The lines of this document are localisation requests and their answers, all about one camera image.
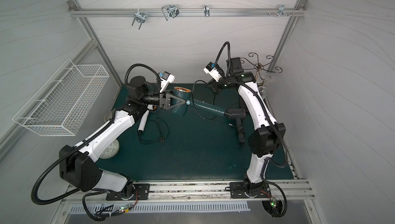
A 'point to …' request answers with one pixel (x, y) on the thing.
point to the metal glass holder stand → (259, 67)
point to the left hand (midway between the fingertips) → (184, 102)
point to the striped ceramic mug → (108, 115)
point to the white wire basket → (60, 107)
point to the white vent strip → (177, 207)
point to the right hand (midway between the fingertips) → (207, 83)
